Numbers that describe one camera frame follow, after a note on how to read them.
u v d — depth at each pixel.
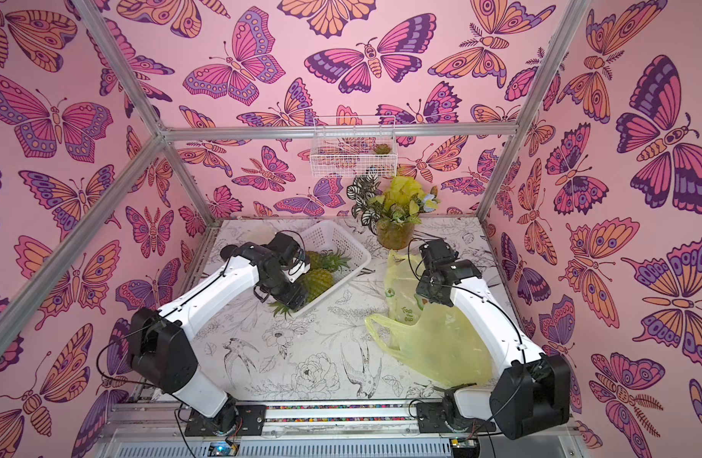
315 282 0.89
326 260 0.97
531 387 0.40
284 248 0.69
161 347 0.44
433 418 0.73
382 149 0.92
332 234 1.06
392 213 0.97
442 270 0.57
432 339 0.75
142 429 0.73
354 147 0.95
